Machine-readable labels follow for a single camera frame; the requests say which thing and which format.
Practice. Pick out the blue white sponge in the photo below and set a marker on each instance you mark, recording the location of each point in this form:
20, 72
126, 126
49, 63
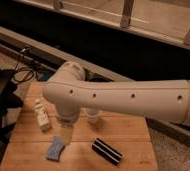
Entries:
53, 152

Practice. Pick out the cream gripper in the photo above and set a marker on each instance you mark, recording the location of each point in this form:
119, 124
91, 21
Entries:
66, 133

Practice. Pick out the black white striped block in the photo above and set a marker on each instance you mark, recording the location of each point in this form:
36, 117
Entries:
106, 151

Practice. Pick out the white bottle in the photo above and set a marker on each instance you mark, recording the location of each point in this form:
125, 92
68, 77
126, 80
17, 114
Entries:
42, 116

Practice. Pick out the blue object behind table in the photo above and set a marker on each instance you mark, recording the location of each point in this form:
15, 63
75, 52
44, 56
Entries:
44, 77

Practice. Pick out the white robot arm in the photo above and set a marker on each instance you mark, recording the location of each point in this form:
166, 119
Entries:
69, 92

